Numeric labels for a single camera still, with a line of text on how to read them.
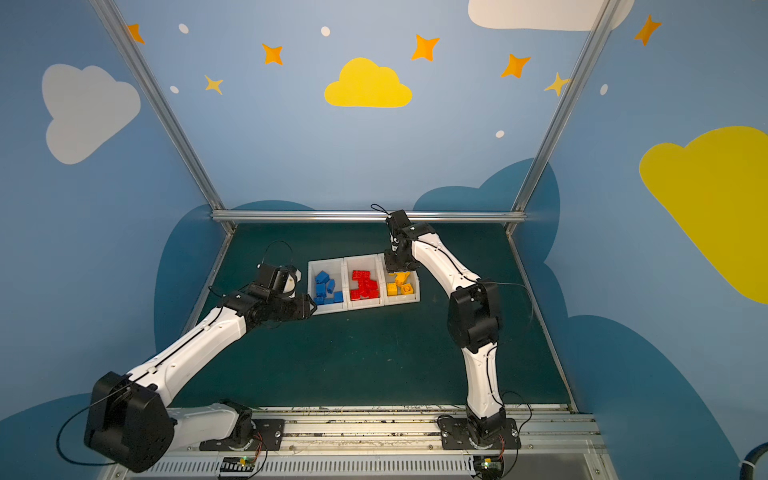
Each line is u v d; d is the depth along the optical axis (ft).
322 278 3.38
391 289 3.21
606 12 2.27
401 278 3.38
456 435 2.45
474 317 1.79
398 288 3.26
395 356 2.93
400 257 2.63
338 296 3.23
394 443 2.41
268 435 2.41
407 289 3.24
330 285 3.34
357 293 3.29
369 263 3.41
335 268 3.48
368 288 3.32
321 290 3.29
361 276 3.43
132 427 1.31
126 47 2.41
